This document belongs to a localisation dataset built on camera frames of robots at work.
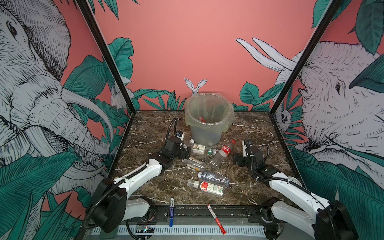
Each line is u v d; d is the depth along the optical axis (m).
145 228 0.69
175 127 0.73
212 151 0.93
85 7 0.69
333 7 0.69
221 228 0.70
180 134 0.76
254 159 0.63
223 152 0.93
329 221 0.39
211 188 0.76
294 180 0.82
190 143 0.97
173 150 0.65
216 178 0.82
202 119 1.01
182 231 0.70
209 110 1.01
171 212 0.73
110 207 0.40
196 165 0.90
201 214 0.75
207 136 1.00
